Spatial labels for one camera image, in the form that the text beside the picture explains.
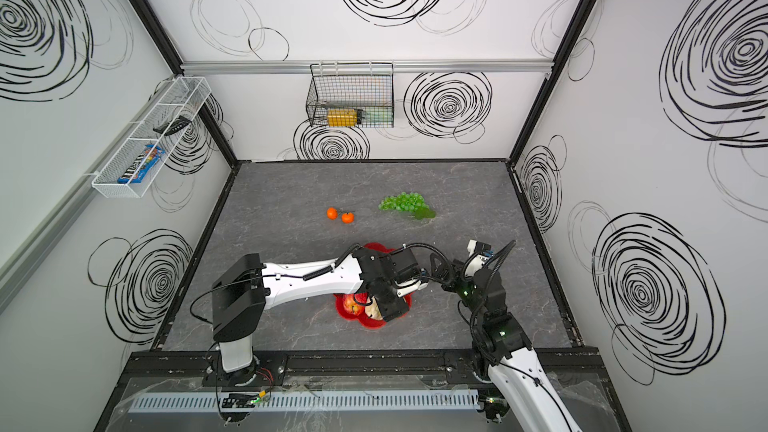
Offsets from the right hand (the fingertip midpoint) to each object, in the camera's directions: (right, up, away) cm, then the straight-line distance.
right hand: (441, 259), depth 79 cm
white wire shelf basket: (-77, +47, +12) cm, 91 cm away
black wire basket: (-27, +51, +20) cm, 60 cm away
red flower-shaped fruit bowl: (-21, -16, -1) cm, 26 cm away
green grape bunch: (-7, +14, +23) cm, 28 cm away
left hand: (-11, -12, 0) cm, 16 cm away
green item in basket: (-17, +40, +9) cm, 45 cm away
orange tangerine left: (-34, +10, +22) cm, 42 cm away
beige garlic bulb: (-18, -12, -3) cm, 22 cm away
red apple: (-24, -12, -2) cm, 27 cm away
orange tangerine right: (-28, +9, +22) cm, 37 cm away
